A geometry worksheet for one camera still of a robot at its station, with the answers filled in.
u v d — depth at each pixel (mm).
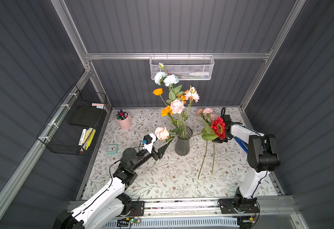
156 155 630
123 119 989
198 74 928
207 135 680
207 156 934
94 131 722
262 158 509
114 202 604
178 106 706
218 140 875
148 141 585
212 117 1041
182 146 939
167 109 733
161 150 644
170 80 695
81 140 677
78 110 787
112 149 937
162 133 559
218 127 599
